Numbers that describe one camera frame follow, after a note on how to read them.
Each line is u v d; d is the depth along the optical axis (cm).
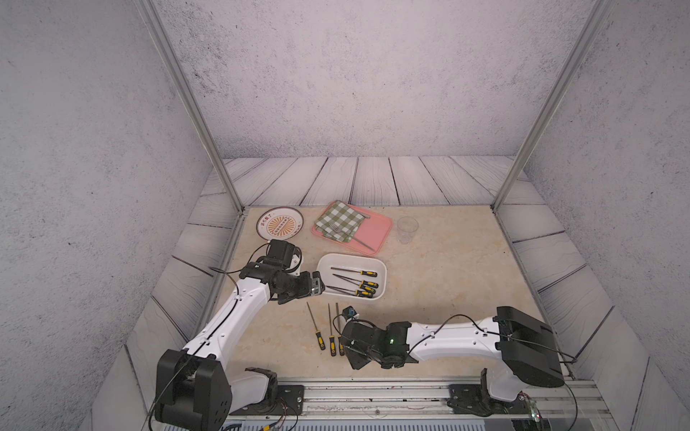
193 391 39
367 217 117
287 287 68
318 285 74
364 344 58
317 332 85
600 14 70
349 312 72
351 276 99
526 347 43
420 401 74
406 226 111
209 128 96
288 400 73
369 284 96
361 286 95
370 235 112
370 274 99
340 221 115
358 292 94
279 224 115
